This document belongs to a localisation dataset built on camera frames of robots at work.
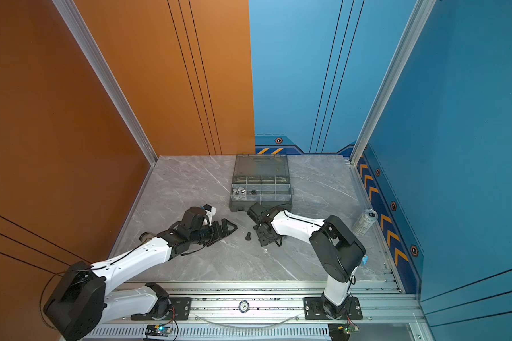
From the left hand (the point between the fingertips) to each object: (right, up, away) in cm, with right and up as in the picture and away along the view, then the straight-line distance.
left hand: (232, 230), depth 83 cm
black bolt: (+6, -5, +8) cm, 11 cm away
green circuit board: (-23, -31, -12) cm, 40 cm away
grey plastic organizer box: (+11, +20, +22) cm, 32 cm away
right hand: (+14, -5, +7) cm, 17 cm away
